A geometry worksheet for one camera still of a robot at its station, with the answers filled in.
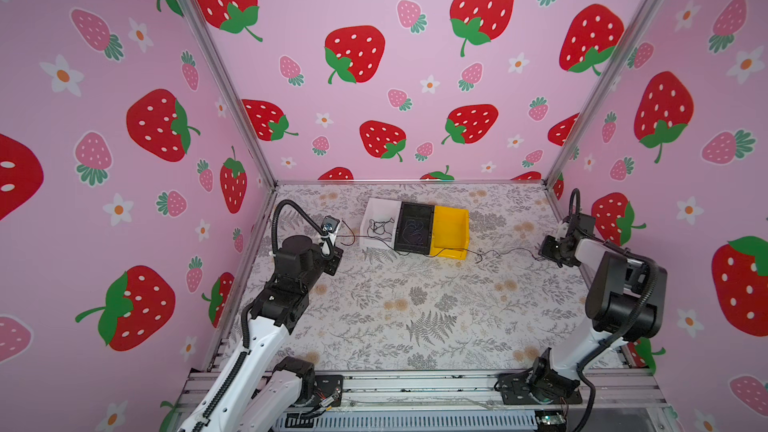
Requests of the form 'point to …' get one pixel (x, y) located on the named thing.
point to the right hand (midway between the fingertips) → (545, 247)
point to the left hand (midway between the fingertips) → (333, 234)
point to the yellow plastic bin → (450, 233)
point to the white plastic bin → (380, 209)
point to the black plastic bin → (422, 212)
